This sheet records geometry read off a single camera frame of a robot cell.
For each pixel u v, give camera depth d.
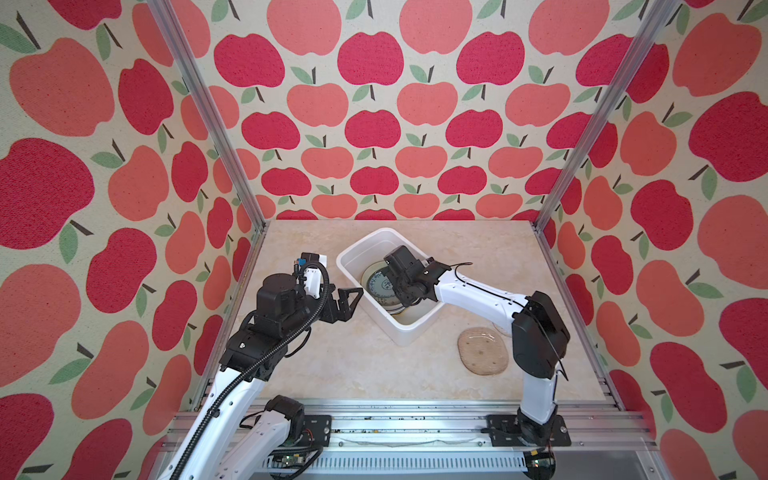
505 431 0.73
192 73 0.79
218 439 0.41
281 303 0.49
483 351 0.88
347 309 0.59
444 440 0.73
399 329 0.75
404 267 0.69
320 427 0.75
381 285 0.96
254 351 0.46
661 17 0.69
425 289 0.64
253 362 0.45
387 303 0.93
